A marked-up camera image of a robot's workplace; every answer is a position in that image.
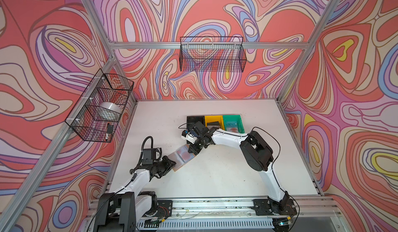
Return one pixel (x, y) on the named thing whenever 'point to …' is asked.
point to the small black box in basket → (110, 128)
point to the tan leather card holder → (175, 158)
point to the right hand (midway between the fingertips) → (191, 153)
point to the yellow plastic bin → (214, 118)
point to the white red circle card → (185, 156)
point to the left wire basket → (95, 115)
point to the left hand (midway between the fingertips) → (176, 162)
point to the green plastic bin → (233, 123)
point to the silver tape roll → (111, 105)
